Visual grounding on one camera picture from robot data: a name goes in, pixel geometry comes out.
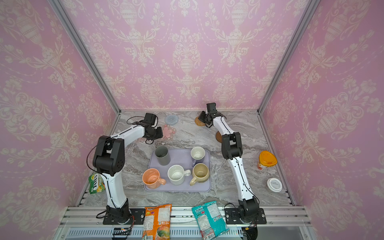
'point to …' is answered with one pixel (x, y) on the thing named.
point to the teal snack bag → (210, 221)
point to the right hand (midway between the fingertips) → (200, 116)
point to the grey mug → (163, 155)
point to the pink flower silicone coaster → (168, 132)
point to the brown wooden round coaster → (218, 136)
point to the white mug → (176, 174)
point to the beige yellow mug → (201, 171)
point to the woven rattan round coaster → (199, 122)
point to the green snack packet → (96, 183)
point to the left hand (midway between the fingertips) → (161, 134)
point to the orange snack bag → (156, 223)
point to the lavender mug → (197, 153)
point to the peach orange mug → (151, 177)
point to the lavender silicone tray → (182, 157)
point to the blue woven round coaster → (171, 119)
